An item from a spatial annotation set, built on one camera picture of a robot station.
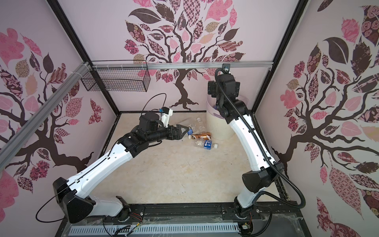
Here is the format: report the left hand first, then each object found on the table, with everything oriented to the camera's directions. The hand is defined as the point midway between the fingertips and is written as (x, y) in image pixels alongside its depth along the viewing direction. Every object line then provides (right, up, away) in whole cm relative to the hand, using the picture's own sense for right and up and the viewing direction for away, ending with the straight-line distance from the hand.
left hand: (182, 131), depth 70 cm
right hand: (+20, +24, -2) cm, 32 cm away
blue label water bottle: (+14, -10, +24) cm, 30 cm away
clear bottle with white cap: (+10, +1, +37) cm, 38 cm away
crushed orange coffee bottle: (+13, -5, +29) cm, 33 cm away
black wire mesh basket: (-45, +35, +24) cm, 62 cm away
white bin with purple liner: (+21, +2, +20) cm, 29 cm away
